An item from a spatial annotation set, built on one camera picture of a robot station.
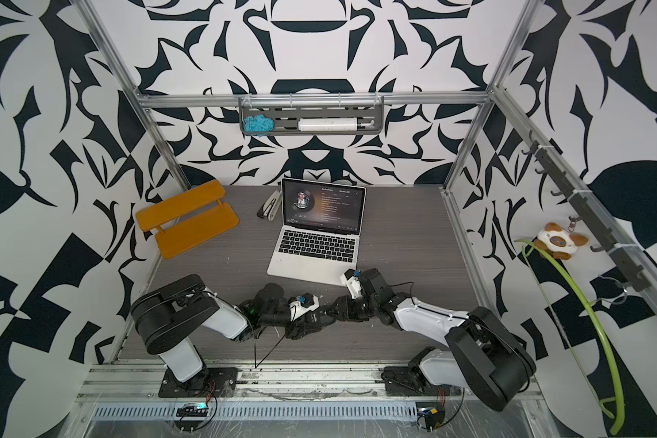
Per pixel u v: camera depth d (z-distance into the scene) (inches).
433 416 28.1
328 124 35.2
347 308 29.3
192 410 28.8
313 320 32.3
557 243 23.8
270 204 43.7
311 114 36.3
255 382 29.9
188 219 42.6
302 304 29.3
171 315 18.9
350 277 31.7
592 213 21.5
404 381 28.7
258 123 36.0
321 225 41.3
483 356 16.8
